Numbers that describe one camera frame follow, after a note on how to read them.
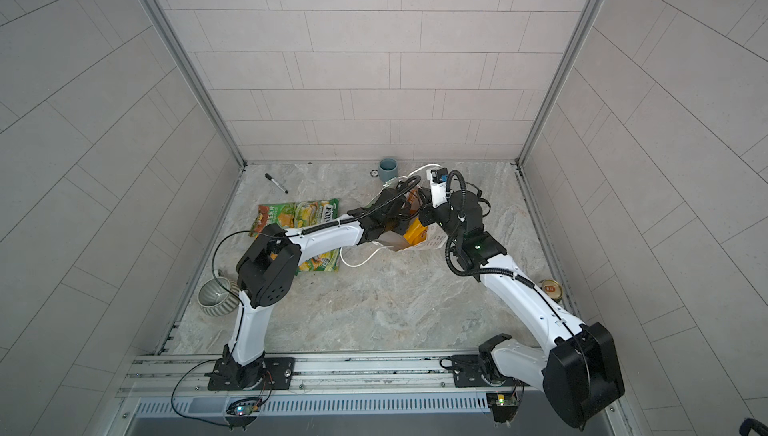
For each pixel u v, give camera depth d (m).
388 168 1.08
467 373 0.72
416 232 0.84
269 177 1.11
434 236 0.75
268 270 0.51
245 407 0.64
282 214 0.99
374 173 1.13
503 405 0.68
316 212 0.99
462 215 0.55
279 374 0.70
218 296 0.82
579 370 0.39
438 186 0.64
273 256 0.56
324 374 0.72
